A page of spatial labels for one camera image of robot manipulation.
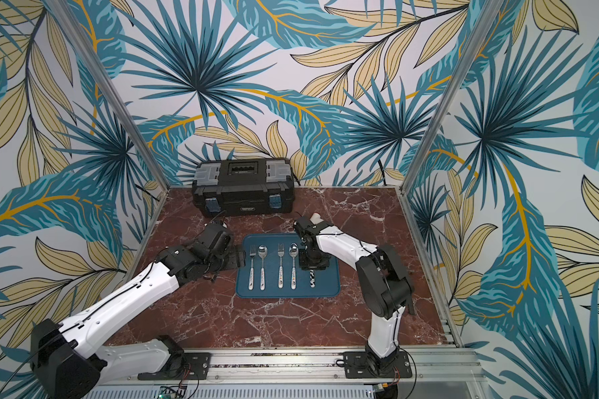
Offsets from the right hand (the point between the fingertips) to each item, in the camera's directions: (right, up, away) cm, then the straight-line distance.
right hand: (309, 266), depth 91 cm
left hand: (-24, +5, -13) cm, 28 cm away
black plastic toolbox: (-25, +30, +7) cm, 40 cm away
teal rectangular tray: (-14, -1, +1) cm, 14 cm away
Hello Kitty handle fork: (-11, +5, +7) cm, 14 cm away
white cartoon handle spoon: (-18, +4, +4) cm, 19 cm away
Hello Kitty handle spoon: (-6, +5, +5) cm, 9 cm away
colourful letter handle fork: (-22, +4, +5) cm, 23 cm away
